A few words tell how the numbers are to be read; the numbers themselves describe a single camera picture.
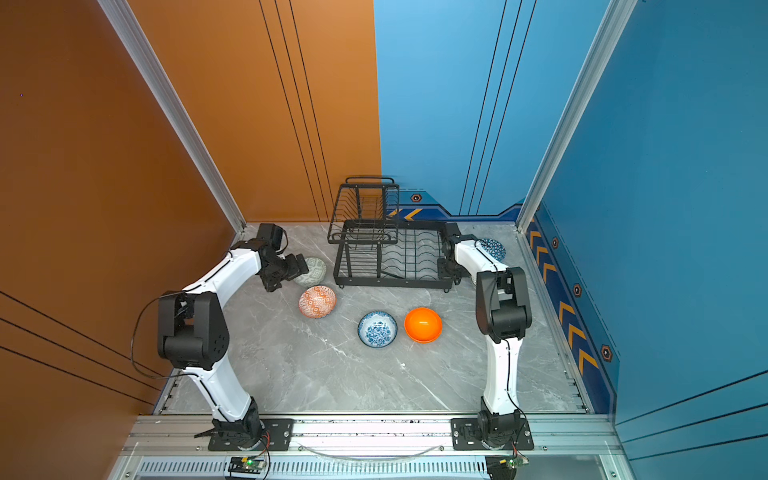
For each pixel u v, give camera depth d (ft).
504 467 2.31
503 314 1.83
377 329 2.97
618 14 2.28
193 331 1.63
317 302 3.17
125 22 2.31
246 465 2.32
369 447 2.39
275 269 2.58
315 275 3.36
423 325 2.94
